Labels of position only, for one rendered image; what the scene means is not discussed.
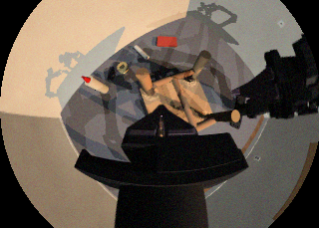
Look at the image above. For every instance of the white glue bottle with red cap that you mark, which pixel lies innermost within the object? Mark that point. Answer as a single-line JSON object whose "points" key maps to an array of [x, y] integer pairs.
{"points": [[95, 84]]}

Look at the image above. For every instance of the cream cylinder with dark end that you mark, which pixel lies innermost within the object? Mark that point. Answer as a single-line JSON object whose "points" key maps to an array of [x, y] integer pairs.
{"points": [[141, 52]]}

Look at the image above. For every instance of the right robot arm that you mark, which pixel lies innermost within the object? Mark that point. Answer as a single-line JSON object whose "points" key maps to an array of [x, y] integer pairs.
{"points": [[310, 79]]}

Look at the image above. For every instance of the flat red block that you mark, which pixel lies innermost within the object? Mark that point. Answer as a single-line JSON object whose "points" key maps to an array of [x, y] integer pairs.
{"points": [[167, 41]]}

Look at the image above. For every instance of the brown wooden stool legs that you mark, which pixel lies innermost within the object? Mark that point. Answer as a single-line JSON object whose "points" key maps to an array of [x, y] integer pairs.
{"points": [[144, 78]]}

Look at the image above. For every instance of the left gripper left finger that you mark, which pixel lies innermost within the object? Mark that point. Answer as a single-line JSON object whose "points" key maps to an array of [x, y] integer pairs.
{"points": [[148, 125]]}

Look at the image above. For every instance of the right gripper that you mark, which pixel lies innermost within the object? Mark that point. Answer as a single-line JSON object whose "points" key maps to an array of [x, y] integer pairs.
{"points": [[274, 75]]}

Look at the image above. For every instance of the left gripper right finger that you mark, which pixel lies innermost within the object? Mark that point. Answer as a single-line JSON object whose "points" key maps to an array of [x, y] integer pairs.
{"points": [[174, 125]]}

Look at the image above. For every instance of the beige roll of masking tape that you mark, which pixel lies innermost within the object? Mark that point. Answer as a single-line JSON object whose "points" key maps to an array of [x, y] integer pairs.
{"points": [[122, 67]]}

